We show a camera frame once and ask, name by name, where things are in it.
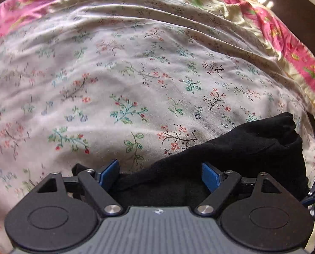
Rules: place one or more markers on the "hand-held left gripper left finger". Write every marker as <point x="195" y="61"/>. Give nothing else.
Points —
<point x="109" y="174"/>

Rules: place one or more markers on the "white floral bed sheet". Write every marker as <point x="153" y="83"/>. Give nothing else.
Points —
<point x="120" y="71"/>

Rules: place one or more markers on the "dark wooden headboard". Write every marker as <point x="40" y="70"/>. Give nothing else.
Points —
<point x="306" y="13"/>

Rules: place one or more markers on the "black pants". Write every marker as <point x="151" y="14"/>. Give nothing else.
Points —
<point x="239" y="150"/>

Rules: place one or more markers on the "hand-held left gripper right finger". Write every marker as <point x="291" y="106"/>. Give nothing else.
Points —
<point x="210" y="176"/>

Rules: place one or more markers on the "pink floral quilt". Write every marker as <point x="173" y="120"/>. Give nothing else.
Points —
<point x="292" y="39"/>

